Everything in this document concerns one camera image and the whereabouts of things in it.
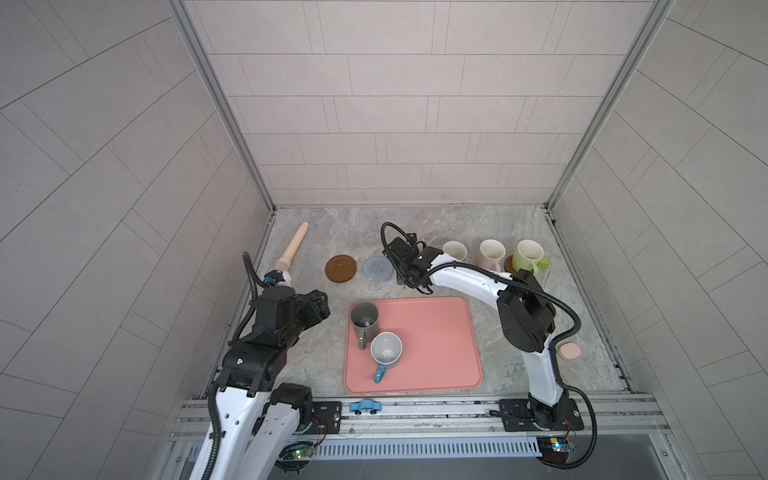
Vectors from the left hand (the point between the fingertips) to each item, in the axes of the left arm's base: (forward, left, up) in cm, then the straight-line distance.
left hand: (321, 295), depth 73 cm
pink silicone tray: (-5, -23, -21) cm, 32 cm away
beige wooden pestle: (+20, +18, -15) cm, 31 cm away
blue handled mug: (-7, -16, -17) cm, 24 cm away
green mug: (+19, -60, -9) cm, 64 cm away
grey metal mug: (0, -9, -15) cm, 18 cm away
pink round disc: (-8, -66, -16) cm, 68 cm away
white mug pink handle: (+20, -48, -10) cm, 53 cm away
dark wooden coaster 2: (+19, 0, -18) cm, 26 cm away
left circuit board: (-30, +3, -16) cm, 34 cm away
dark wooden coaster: (+20, -56, -16) cm, 62 cm away
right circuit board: (-29, -55, -18) cm, 65 cm away
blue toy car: (-21, -11, -15) cm, 28 cm away
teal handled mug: (+20, -37, -8) cm, 43 cm away
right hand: (+15, -22, -14) cm, 30 cm away
